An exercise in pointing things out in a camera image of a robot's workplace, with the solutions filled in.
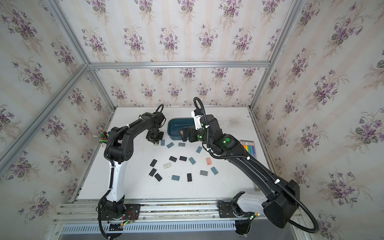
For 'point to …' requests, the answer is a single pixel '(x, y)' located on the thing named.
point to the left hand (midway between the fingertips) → (157, 144)
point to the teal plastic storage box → (174, 124)
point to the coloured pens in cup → (103, 137)
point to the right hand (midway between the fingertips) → (188, 129)
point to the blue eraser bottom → (175, 177)
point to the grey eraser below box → (181, 144)
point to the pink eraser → (208, 161)
